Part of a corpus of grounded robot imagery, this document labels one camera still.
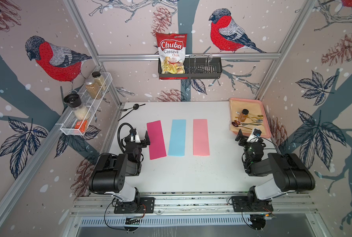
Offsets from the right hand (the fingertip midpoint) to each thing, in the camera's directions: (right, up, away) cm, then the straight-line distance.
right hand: (247, 130), depth 89 cm
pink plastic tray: (+20, -5, +11) cm, 24 cm away
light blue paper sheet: (-43, -7, +11) cm, 45 cm away
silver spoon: (+16, +5, +17) cm, 24 cm away
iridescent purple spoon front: (0, +2, +16) cm, 17 cm away
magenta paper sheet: (-58, -8, +9) cm, 59 cm away
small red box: (-85, +5, -26) cm, 89 cm away
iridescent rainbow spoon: (+1, +4, +17) cm, 18 cm away
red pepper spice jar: (+4, +9, +13) cm, 16 cm away
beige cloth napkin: (+17, +7, +20) cm, 27 cm away
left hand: (-66, +1, 0) cm, 66 cm away
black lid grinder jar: (-89, +11, -21) cm, 92 cm away
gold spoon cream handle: (+18, +8, +21) cm, 29 cm away
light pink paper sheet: (-27, -8, +11) cm, 30 cm away
